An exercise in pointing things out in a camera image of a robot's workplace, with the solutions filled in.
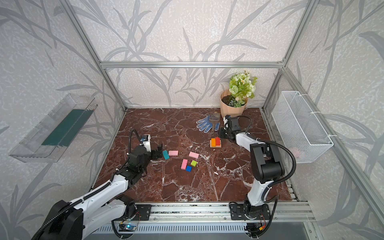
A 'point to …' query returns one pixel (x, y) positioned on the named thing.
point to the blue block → (188, 168)
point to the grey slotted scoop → (214, 117)
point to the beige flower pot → (228, 110)
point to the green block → (193, 163)
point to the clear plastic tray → (53, 133)
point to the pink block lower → (184, 165)
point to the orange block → (213, 142)
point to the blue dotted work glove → (205, 124)
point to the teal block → (166, 154)
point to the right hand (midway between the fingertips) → (220, 127)
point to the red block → (217, 141)
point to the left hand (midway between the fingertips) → (157, 139)
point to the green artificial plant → (241, 86)
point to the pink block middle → (194, 154)
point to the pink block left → (173, 153)
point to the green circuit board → (127, 227)
